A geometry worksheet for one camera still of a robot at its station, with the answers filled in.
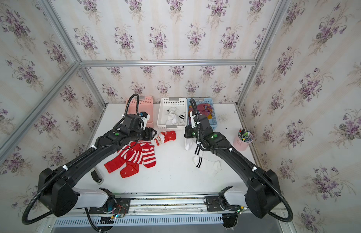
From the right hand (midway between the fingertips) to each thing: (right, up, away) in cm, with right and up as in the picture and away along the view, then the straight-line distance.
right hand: (187, 128), depth 81 cm
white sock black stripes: (+8, -21, +8) cm, 24 cm away
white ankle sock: (-9, +6, +24) cm, 26 cm away
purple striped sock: (+16, +13, +35) cm, 40 cm away
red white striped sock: (-30, -16, +10) cm, 35 cm away
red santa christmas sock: (-15, -7, +18) cm, 24 cm away
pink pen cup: (+35, -7, +6) cm, 36 cm away
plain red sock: (-44, -21, +5) cm, 49 cm away
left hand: (-19, -2, 0) cm, 19 cm away
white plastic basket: (-16, +18, +38) cm, 45 cm away
